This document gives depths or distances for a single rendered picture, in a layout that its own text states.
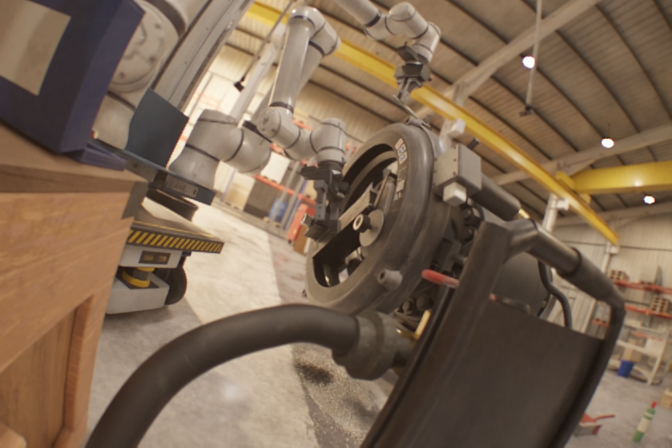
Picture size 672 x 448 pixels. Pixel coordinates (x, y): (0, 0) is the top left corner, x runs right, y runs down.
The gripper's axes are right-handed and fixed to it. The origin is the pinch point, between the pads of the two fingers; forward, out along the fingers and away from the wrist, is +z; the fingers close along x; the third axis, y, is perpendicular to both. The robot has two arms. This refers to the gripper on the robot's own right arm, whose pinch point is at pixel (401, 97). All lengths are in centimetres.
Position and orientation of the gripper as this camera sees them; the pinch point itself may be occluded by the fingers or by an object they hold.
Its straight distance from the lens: 112.3
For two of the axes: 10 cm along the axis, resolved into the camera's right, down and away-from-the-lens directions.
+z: -4.2, 9.1, -0.5
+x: -5.8, -2.2, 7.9
